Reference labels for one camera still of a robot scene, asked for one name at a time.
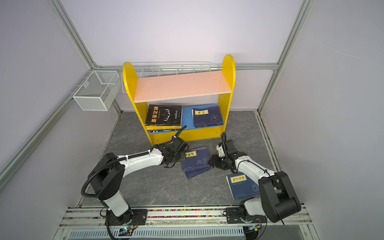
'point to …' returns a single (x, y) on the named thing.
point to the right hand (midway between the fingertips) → (212, 164)
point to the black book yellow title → (164, 115)
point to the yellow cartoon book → (162, 127)
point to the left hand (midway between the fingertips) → (182, 157)
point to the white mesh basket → (98, 91)
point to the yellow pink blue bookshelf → (174, 105)
